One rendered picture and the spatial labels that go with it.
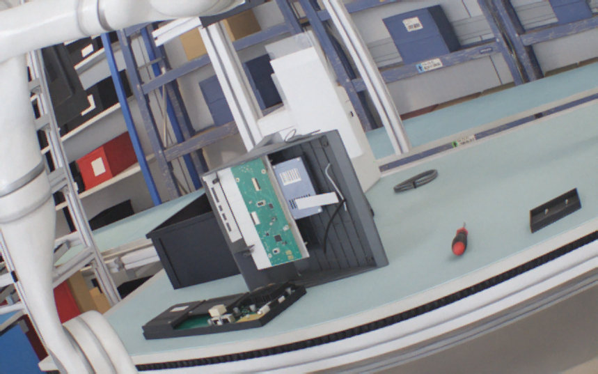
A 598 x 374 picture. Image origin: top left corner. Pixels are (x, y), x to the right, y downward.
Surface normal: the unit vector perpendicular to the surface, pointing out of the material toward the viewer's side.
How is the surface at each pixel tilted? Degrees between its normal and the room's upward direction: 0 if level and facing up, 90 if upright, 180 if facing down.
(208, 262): 90
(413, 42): 90
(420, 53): 90
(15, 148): 76
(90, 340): 62
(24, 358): 90
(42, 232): 107
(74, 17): 101
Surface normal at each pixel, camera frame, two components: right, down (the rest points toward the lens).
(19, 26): -0.25, 0.24
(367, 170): 0.84, -0.28
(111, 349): 0.47, -0.15
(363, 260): -0.75, 0.39
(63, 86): -0.53, 0.53
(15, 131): 0.22, -0.25
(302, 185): -0.46, 0.32
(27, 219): 0.34, 0.24
